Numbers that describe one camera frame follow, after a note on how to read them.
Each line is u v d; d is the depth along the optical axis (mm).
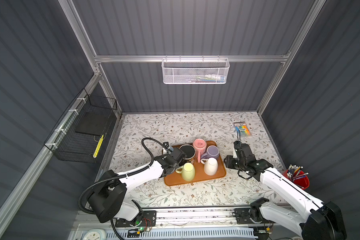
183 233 704
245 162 619
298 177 746
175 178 867
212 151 893
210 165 826
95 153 660
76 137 720
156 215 754
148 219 723
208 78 913
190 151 872
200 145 888
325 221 388
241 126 1114
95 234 679
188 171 796
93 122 737
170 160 657
